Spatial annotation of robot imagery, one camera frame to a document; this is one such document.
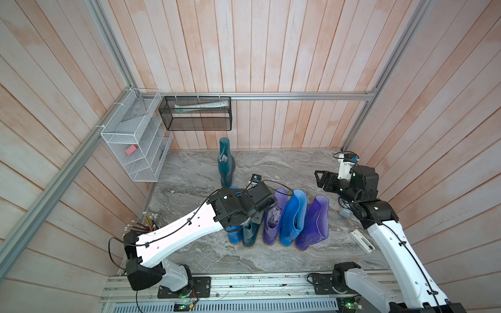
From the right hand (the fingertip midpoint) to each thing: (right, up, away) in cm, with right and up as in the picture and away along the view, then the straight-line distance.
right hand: (322, 171), depth 74 cm
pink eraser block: (-79, +9, +8) cm, 80 cm away
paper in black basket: (-60, +30, +16) cm, 69 cm away
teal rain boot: (-38, +4, +8) cm, 39 cm away
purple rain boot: (-7, -18, -12) cm, 23 cm away
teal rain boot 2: (-29, -19, -13) cm, 37 cm away
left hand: (-28, -14, -6) cm, 32 cm away
